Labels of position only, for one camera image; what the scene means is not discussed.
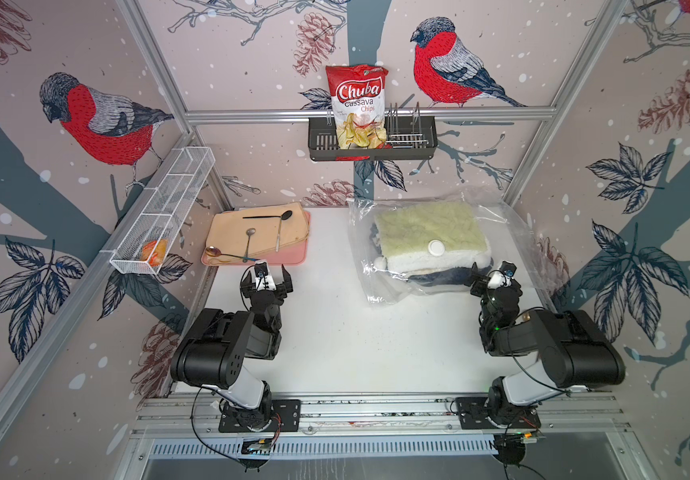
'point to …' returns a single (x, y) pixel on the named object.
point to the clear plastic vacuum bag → (509, 233)
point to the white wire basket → (159, 215)
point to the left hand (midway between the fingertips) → (270, 262)
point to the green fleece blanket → (434, 244)
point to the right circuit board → (516, 440)
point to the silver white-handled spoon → (278, 236)
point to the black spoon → (284, 216)
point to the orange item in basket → (154, 252)
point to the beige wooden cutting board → (228, 228)
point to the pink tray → (292, 253)
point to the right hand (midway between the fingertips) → (489, 265)
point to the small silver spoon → (250, 231)
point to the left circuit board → (257, 446)
